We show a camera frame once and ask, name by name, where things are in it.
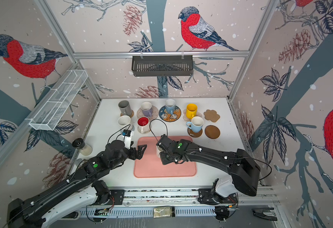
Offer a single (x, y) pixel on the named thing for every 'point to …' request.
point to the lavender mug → (146, 109)
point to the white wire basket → (46, 118)
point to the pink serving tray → (150, 166)
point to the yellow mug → (191, 110)
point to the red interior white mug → (143, 124)
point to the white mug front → (125, 122)
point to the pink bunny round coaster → (154, 114)
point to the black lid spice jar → (84, 149)
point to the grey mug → (125, 107)
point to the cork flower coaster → (211, 115)
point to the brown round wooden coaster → (212, 132)
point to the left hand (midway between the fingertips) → (142, 142)
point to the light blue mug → (170, 105)
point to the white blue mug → (196, 124)
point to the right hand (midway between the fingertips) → (163, 158)
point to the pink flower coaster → (199, 114)
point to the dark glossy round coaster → (194, 134)
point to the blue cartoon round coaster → (167, 117)
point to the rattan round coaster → (132, 115)
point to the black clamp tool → (259, 212)
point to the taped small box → (168, 211)
